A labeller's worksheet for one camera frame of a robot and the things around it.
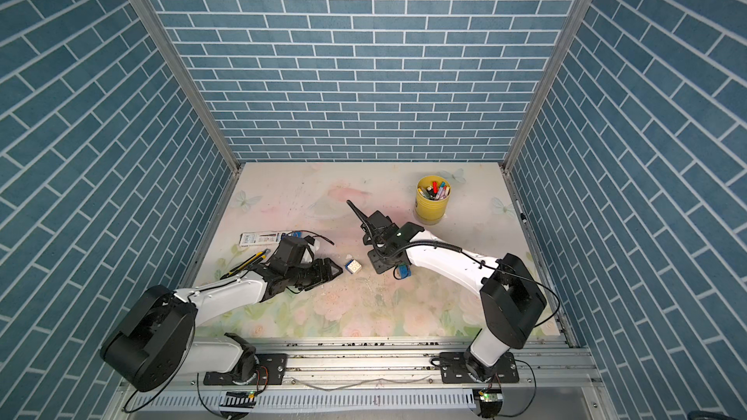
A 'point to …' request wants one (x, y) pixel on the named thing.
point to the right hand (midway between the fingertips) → (382, 260)
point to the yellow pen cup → (432, 198)
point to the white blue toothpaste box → (266, 237)
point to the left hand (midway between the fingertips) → (341, 276)
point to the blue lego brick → (405, 270)
